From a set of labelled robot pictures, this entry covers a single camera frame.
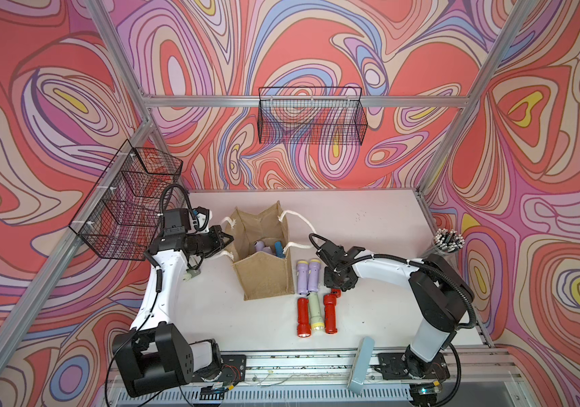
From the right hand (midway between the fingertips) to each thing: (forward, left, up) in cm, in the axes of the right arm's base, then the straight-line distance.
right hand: (335, 290), depth 90 cm
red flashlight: (-14, +12, +4) cm, 19 cm away
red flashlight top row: (-3, 0, +3) cm, 4 cm away
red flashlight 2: (-6, +3, +4) cm, 8 cm away
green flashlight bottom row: (-8, +8, +4) cm, 12 cm away
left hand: (+9, +34, +22) cm, 41 cm away
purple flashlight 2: (+16, +28, +6) cm, 32 cm away
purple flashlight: (+4, +12, +4) cm, 13 cm away
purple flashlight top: (+4, +8, +4) cm, 10 cm away
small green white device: (+6, +52, +5) cm, 53 cm away
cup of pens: (+9, -38, +15) cm, 42 cm away
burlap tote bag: (-1, +25, +15) cm, 29 cm away
